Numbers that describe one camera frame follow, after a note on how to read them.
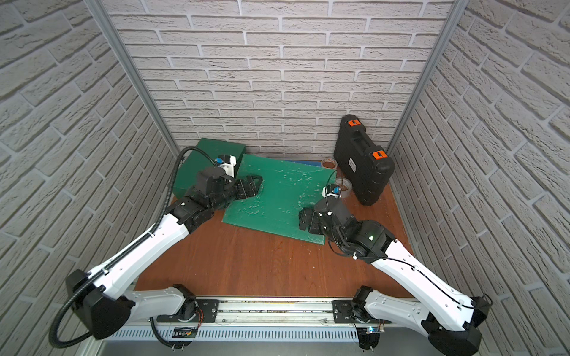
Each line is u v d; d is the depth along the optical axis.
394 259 0.41
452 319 0.38
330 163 1.19
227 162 0.64
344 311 0.74
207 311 0.74
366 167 0.90
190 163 1.03
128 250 0.43
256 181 0.70
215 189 0.56
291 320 0.73
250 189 0.65
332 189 0.59
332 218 0.46
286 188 0.70
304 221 0.60
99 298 0.37
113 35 0.75
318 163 1.18
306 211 0.67
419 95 0.90
